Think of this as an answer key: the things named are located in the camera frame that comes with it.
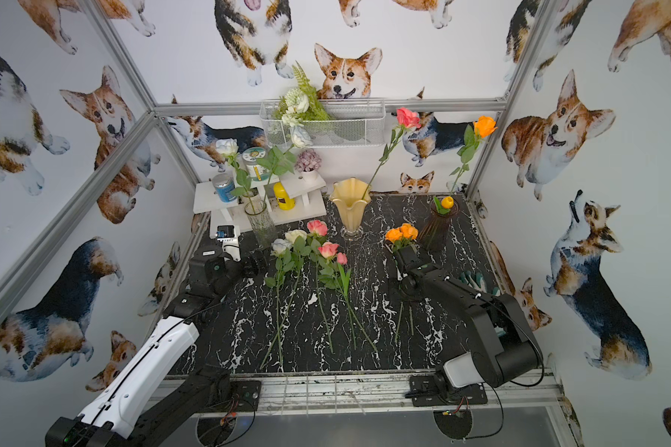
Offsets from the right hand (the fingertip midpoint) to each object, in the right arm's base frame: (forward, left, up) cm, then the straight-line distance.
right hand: (402, 286), depth 90 cm
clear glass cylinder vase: (+20, +48, +9) cm, 53 cm away
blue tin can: (+27, +59, +21) cm, 68 cm away
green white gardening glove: (+4, -26, -4) cm, 27 cm away
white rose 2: (+31, +53, +33) cm, 70 cm away
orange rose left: (+21, +1, 0) cm, 21 cm away
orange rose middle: (+22, -4, +1) cm, 22 cm away
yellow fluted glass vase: (+30, +16, +12) cm, 36 cm away
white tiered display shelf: (+30, +38, +12) cm, 50 cm away
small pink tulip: (+5, +19, -2) cm, 20 cm away
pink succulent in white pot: (+36, +31, +22) cm, 53 cm away
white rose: (+27, +37, +32) cm, 56 cm away
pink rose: (+24, +29, 0) cm, 38 cm away
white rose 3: (+10, +40, 0) cm, 41 cm away
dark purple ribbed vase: (+18, -13, +5) cm, 23 cm away
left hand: (+4, +44, +20) cm, 48 cm away
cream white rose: (+13, +36, -2) cm, 38 cm away
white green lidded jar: (+31, +48, +25) cm, 62 cm away
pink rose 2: (+4, +24, -3) cm, 25 cm away
